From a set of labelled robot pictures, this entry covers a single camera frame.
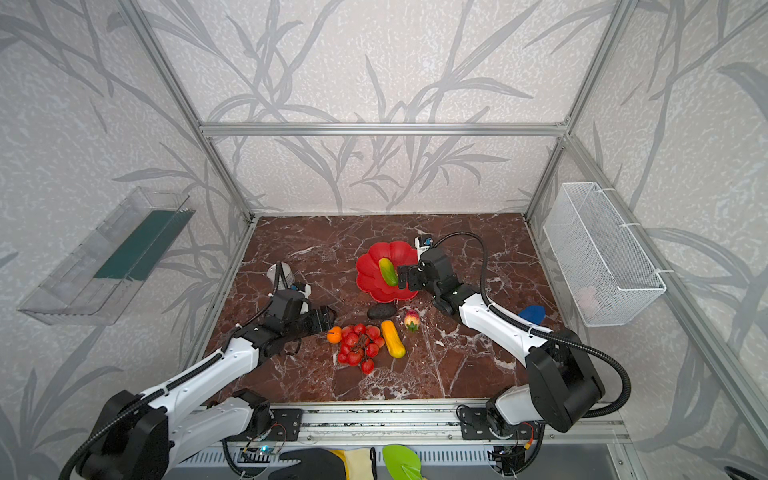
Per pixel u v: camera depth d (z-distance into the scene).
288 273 1.07
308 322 0.75
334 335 0.86
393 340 0.86
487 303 0.56
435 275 0.65
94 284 0.63
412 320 0.88
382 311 0.90
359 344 0.80
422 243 0.74
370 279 1.02
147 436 0.39
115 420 0.39
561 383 0.42
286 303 0.65
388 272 0.99
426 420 0.75
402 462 0.68
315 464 0.68
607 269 0.61
